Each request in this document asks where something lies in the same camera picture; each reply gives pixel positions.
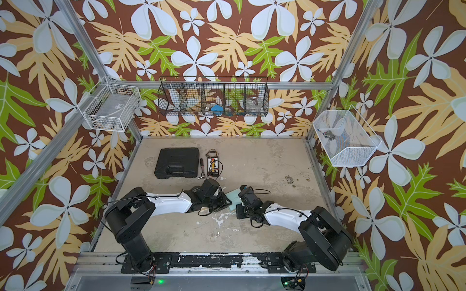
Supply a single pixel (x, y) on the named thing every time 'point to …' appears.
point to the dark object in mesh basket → (329, 134)
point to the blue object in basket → (218, 110)
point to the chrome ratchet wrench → (202, 166)
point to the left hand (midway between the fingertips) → (233, 202)
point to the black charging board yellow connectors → (213, 163)
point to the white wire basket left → (113, 107)
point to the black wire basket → (213, 96)
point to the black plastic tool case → (178, 162)
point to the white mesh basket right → (346, 139)
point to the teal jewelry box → (233, 197)
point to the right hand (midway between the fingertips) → (236, 209)
